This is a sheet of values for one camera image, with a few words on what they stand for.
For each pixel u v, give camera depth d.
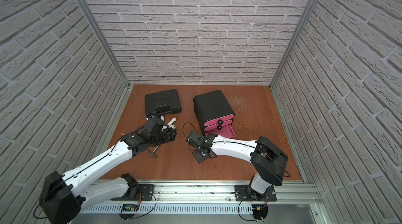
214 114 0.83
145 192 0.73
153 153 0.85
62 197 0.38
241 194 0.74
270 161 0.43
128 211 0.72
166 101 1.04
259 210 0.70
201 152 0.59
